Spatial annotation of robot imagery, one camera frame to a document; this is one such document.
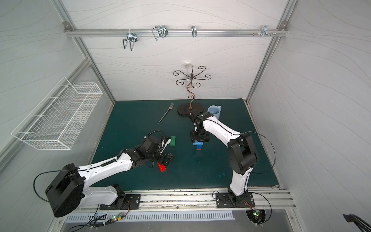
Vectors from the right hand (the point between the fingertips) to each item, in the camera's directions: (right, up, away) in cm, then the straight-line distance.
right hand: (197, 140), depth 88 cm
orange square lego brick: (+1, -7, +4) cm, 8 cm away
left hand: (-17, -8, -5) cm, 20 cm away
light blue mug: (+14, +19, +20) cm, 31 cm away
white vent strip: (-19, -34, -18) cm, 43 cm away
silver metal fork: (-20, +22, +26) cm, 40 cm away
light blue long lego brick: (-1, -1, -6) cm, 6 cm away
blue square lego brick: (+1, -4, +1) cm, 4 cm away
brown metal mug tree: (-8, +20, +26) cm, 34 cm away
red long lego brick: (-22, -15, -4) cm, 27 cm away
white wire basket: (-69, +12, -20) cm, 73 cm away
